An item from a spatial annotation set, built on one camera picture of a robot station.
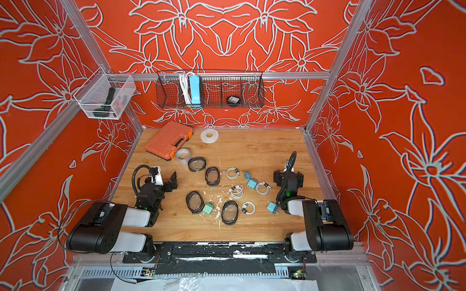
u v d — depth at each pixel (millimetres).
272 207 835
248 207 854
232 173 976
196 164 1013
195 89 885
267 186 922
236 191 908
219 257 727
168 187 803
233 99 956
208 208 840
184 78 876
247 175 927
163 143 1058
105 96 916
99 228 443
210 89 998
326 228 424
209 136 1146
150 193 681
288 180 682
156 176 757
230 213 834
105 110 797
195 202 878
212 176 971
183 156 1056
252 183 924
